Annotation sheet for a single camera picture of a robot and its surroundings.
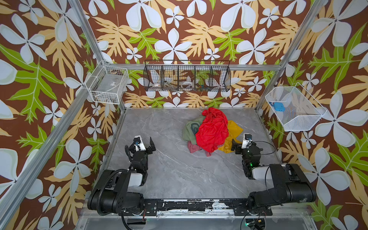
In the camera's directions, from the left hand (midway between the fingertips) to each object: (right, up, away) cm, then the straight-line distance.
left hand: (141, 138), depth 86 cm
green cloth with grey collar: (+31, +5, +7) cm, 32 cm away
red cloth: (+45, +4, +2) cm, 45 cm away
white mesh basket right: (+92, +18, -4) cm, 93 cm away
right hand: (+62, -1, +5) cm, 63 cm away
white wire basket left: (-21, +33, +1) cm, 39 cm away
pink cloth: (+34, -8, +7) cm, 35 cm away
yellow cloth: (+65, +3, +22) cm, 69 cm away
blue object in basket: (+85, +19, 0) cm, 87 cm away
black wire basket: (+28, +42, +11) cm, 51 cm away
